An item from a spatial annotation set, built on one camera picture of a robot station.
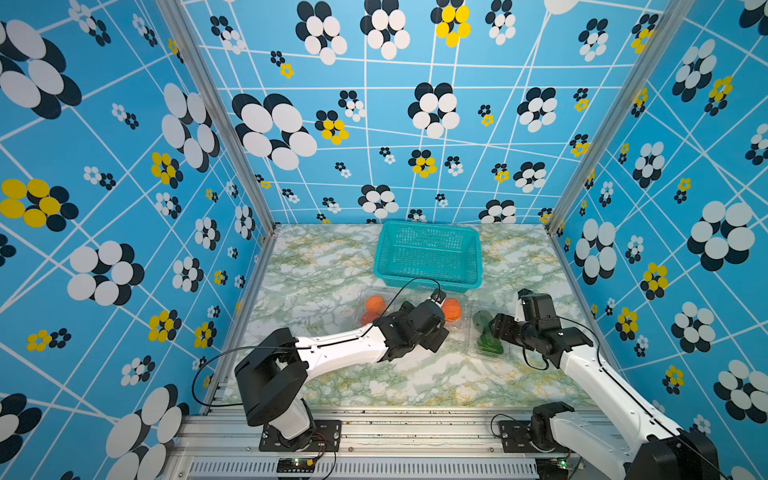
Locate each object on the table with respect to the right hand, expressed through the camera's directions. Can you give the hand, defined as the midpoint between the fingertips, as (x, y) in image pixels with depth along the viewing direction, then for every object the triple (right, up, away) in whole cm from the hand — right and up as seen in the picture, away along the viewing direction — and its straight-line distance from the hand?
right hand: (503, 325), depth 85 cm
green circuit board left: (-56, -31, -13) cm, 65 cm away
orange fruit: (-38, +3, +17) cm, 42 cm away
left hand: (-20, +2, -2) cm, 20 cm away
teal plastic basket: (-18, +20, +27) cm, 38 cm away
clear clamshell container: (-25, +6, +15) cm, 30 cm away
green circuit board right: (+7, -31, -14) cm, 35 cm away
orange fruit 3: (-14, +4, +5) cm, 15 cm away
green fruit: (-4, -1, +9) cm, 10 cm away
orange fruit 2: (-39, +1, +4) cm, 39 cm away
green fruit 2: (-4, -6, +2) cm, 7 cm away
